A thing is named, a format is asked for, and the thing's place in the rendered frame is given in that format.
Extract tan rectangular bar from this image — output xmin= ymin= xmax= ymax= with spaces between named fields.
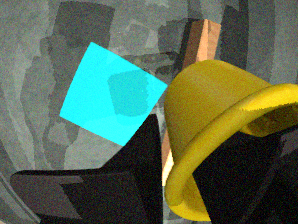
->
xmin=161 ymin=19 xmax=221 ymax=186

